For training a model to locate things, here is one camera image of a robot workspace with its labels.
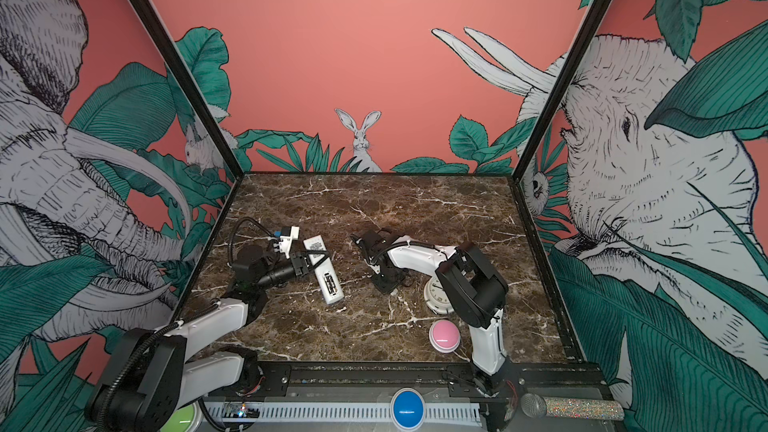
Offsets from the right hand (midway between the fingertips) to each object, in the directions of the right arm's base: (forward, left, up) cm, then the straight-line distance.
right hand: (384, 283), depth 90 cm
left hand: (+1, +15, +17) cm, 23 cm away
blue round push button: (-32, -6, +2) cm, 32 cm away
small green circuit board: (-32, +34, 0) cm, 47 cm away
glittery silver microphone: (-31, -36, +4) cm, 48 cm away
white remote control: (-3, +15, +15) cm, 21 cm away
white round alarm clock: (-6, -15, +3) cm, 17 cm away
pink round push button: (-15, -17, +1) cm, 23 cm away
